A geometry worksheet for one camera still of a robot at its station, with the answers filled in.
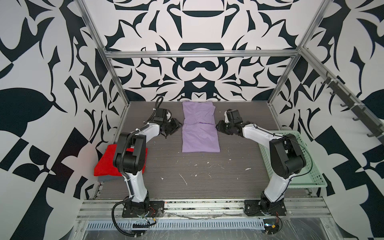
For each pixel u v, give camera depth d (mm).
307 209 766
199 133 998
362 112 543
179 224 649
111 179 795
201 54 916
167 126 845
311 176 833
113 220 679
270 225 714
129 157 504
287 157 495
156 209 739
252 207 743
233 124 738
